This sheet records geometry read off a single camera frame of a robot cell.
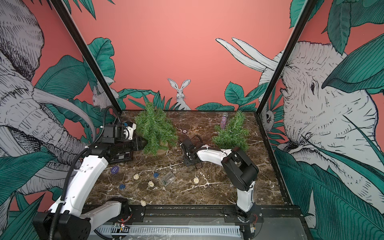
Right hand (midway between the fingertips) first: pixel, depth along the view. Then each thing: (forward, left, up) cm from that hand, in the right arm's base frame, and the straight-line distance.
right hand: (187, 159), depth 92 cm
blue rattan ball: (-17, +36, 0) cm, 40 cm away
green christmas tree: (+6, +15, +19) cm, 25 cm away
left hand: (+1, +22, +20) cm, 30 cm away
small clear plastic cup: (-12, +11, -1) cm, 16 cm away
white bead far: (-13, -6, 0) cm, 14 cm away
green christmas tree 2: (-1, -24, +28) cm, 37 cm away
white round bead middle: (-12, +29, +1) cm, 31 cm away
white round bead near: (-26, +22, 0) cm, 34 cm away
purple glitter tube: (+30, -26, +1) cm, 40 cm away
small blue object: (-10, +18, 0) cm, 21 cm away
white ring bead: (-16, +20, +1) cm, 25 cm away
